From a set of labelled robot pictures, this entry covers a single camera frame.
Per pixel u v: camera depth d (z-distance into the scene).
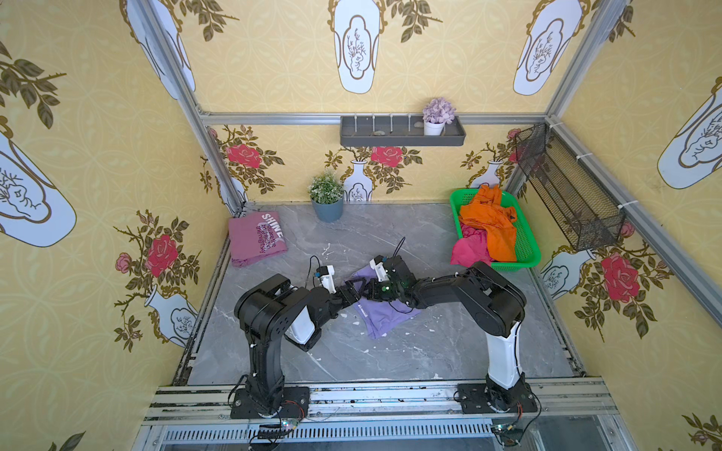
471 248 0.95
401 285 0.78
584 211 0.84
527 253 0.98
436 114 0.82
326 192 1.06
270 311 0.50
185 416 0.73
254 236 1.09
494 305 0.52
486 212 1.06
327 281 0.85
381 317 0.86
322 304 0.73
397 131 0.93
